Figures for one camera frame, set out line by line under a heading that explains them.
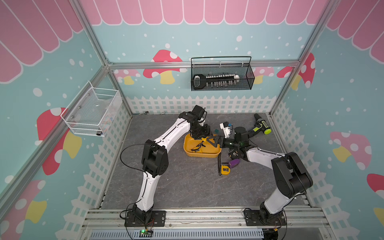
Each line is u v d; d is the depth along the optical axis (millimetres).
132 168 542
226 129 827
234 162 879
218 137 779
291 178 472
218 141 790
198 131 793
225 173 889
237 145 729
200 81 895
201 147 985
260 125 1088
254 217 744
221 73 924
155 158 547
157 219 737
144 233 729
